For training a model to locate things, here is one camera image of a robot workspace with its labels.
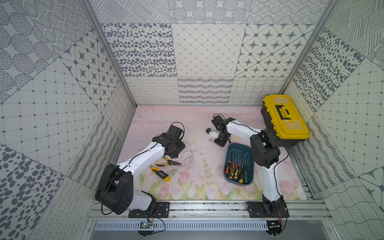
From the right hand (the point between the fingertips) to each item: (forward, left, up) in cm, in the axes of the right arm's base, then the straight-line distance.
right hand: (223, 143), depth 98 cm
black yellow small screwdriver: (-25, -7, +2) cm, 26 cm away
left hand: (-8, +26, +10) cm, 29 cm away
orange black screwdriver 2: (-16, -4, 0) cm, 17 cm away
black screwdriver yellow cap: (-21, -5, +3) cm, 22 cm away
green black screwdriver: (-20, -10, +1) cm, 23 cm away
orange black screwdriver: (-19, 0, +1) cm, 19 cm away
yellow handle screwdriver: (-16, -7, 0) cm, 18 cm away
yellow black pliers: (-14, +34, 0) cm, 37 cm away
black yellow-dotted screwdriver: (-19, -8, +1) cm, 21 cm away
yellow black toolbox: (+7, -34, +16) cm, 39 cm away
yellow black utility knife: (-21, +39, +1) cm, 44 cm away
